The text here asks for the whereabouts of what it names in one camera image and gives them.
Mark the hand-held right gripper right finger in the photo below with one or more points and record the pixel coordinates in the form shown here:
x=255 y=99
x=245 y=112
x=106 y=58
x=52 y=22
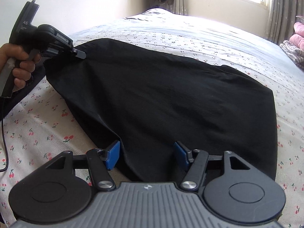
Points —
x=180 y=154

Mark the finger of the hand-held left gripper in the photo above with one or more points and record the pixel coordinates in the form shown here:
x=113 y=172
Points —
x=79 y=53

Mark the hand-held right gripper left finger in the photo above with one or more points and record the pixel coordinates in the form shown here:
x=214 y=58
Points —
x=114 y=153

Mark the black pants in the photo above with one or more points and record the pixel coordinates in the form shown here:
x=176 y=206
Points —
x=166 y=95

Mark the person's left hand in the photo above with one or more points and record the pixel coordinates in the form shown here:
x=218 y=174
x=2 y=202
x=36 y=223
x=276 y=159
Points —
x=14 y=52

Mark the cherry print bed sheet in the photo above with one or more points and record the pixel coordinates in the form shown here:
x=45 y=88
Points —
x=35 y=128

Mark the light blue bed sheet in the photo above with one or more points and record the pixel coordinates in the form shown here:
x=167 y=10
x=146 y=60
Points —
x=190 y=26

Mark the grey striped folded cloth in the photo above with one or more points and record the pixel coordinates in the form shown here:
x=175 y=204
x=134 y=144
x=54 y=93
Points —
x=293 y=53

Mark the small folded pink quilt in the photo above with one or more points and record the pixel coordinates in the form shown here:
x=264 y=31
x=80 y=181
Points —
x=299 y=35

